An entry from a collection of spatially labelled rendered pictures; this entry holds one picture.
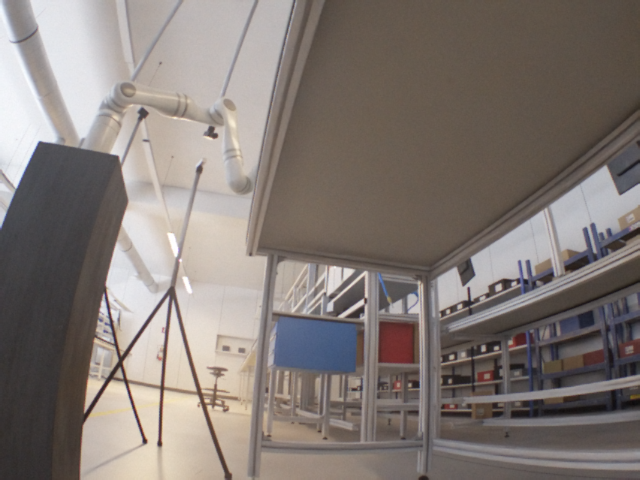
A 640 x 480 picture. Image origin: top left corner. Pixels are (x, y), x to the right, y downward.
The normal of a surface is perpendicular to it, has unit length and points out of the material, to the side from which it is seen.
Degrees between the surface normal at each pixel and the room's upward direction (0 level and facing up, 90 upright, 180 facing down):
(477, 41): 180
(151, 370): 90
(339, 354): 90
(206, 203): 90
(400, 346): 90
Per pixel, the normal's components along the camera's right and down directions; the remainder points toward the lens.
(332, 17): -0.05, 0.91
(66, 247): 0.35, -0.37
